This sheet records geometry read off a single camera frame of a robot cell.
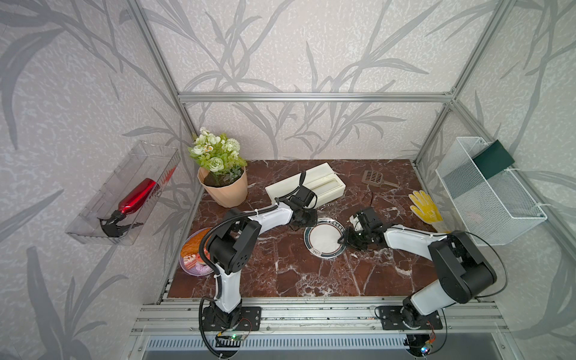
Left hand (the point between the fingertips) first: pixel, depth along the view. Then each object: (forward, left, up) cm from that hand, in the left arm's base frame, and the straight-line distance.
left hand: (316, 221), depth 94 cm
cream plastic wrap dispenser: (+19, -4, +3) cm, 20 cm away
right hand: (-8, -9, -2) cm, 12 cm away
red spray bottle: (-18, +57, +29) cm, 67 cm away
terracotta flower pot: (+8, +37, +6) cm, 39 cm away
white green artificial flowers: (+15, +37, +24) cm, 47 cm away
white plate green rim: (-7, -2, -2) cm, 7 cm away
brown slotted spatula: (+26, -30, -1) cm, 40 cm away
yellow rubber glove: (+8, -52, -3) cm, 53 cm away
